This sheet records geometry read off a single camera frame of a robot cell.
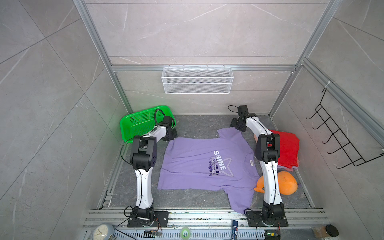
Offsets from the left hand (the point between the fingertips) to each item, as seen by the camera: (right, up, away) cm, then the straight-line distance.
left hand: (173, 133), depth 106 cm
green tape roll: (+10, -47, -36) cm, 60 cm away
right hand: (+46, +6, +5) cm, 47 cm away
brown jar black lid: (+73, -41, -43) cm, 94 cm away
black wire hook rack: (+81, -9, -47) cm, 95 cm away
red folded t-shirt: (+75, -9, -15) cm, 77 cm away
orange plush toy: (+65, -25, -30) cm, 76 cm away
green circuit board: (+53, -48, -36) cm, 80 cm away
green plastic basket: (-27, +7, +8) cm, 29 cm away
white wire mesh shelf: (+18, +36, -6) cm, 41 cm away
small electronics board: (-5, -48, -35) cm, 60 cm away
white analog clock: (-27, -44, -39) cm, 65 cm away
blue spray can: (+35, -44, -38) cm, 68 cm away
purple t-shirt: (+36, -18, -11) cm, 41 cm away
